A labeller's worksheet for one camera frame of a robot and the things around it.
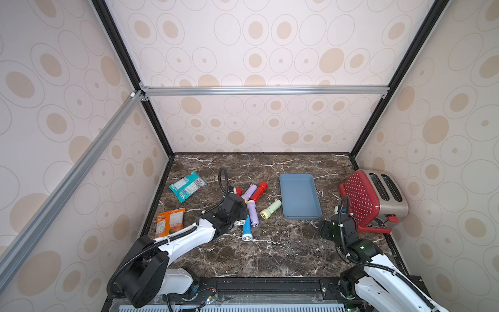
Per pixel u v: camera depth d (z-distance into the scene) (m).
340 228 0.61
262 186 1.01
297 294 0.73
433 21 0.71
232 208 0.66
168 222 0.89
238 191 1.01
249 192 1.00
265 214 0.91
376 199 0.80
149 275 0.41
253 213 0.92
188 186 1.03
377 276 0.52
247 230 0.87
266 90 0.90
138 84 0.87
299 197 1.01
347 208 0.70
